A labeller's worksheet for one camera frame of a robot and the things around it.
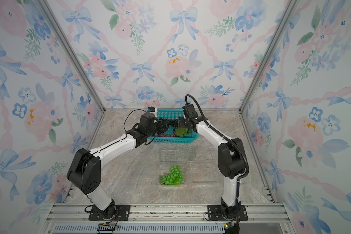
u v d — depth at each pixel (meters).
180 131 1.00
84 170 0.48
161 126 0.77
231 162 0.50
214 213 0.73
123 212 0.74
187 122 0.80
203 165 0.90
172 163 0.95
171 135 1.00
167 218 0.73
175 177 0.81
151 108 0.78
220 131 0.56
